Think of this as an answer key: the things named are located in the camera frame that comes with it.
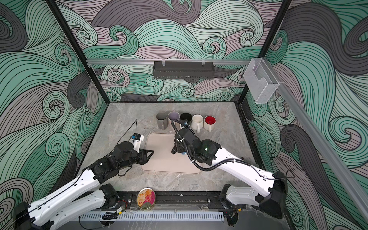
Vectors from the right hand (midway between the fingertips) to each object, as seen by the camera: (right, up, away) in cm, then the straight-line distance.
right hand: (178, 140), depth 73 cm
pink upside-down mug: (-4, +13, +26) cm, 29 cm away
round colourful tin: (-17, -29, -1) cm, 34 cm away
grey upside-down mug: (-12, +9, +23) cm, 27 cm away
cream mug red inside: (+22, +8, +30) cm, 38 cm away
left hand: (-15, -6, +2) cm, 16 cm away
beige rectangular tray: (-10, -17, +18) cm, 27 cm away
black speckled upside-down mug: (-3, -9, +14) cm, 16 cm away
